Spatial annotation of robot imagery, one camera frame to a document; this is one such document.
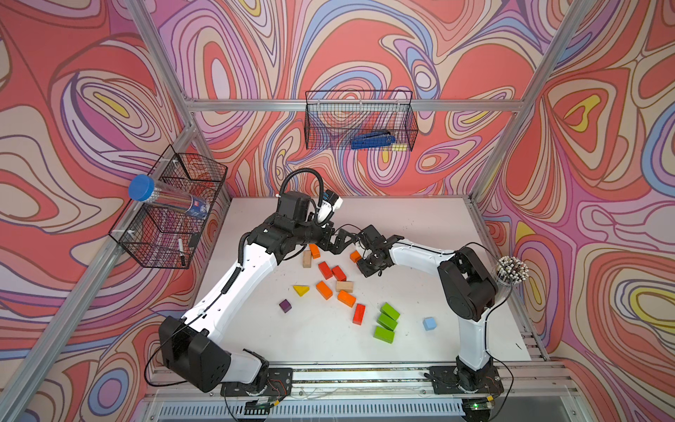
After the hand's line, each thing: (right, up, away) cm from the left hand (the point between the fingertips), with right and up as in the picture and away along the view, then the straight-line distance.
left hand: (345, 231), depth 73 cm
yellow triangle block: (-15, -21, +17) cm, 31 cm away
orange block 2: (+1, -24, +16) cm, 28 cm away
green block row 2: (+14, -30, +10) cm, 34 cm away
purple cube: (-20, -26, +14) cm, 35 cm away
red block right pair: (-2, -16, +21) cm, 26 cm away
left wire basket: (-53, -1, +2) cm, 53 cm away
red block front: (+5, -27, +11) cm, 30 cm away
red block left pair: (-7, -15, +22) cm, 28 cm away
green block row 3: (+12, -33, +9) cm, 36 cm away
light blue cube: (+28, -31, +12) cm, 43 cm away
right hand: (+9, -16, +23) cm, 30 cm away
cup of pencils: (+49, -13, +3) cm, 51 cm away
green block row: (+15, -27, +13) cm, 34 cm away
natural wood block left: (-14, -12, +24) cm, 30 cm away
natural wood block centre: (+1, -20, +19) cm, 28 cm away
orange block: (-7, -21, +18) cm, 29 cm away
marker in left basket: (-46, -5, -1) cm, 46 cm away
